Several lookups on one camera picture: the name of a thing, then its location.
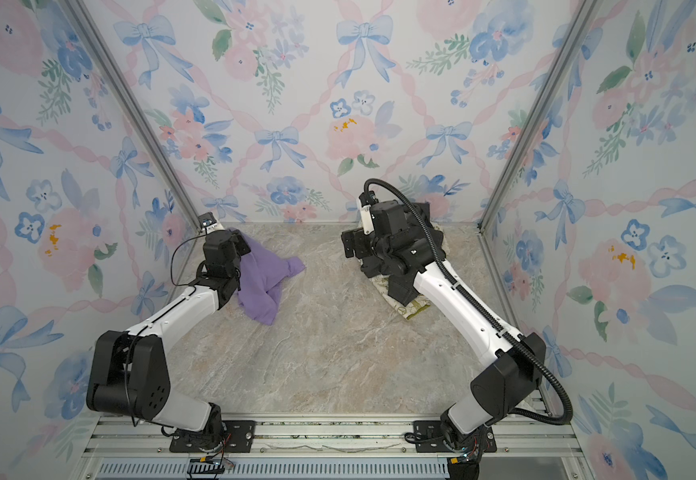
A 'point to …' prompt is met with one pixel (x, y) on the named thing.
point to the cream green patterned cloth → (415, 305)
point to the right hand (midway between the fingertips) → (359, 229)
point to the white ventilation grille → (277, 470)
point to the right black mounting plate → (428, 438)
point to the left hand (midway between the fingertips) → (231, 226)
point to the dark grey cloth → (402, 288)
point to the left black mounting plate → (239, 437)
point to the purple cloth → (263, 271)
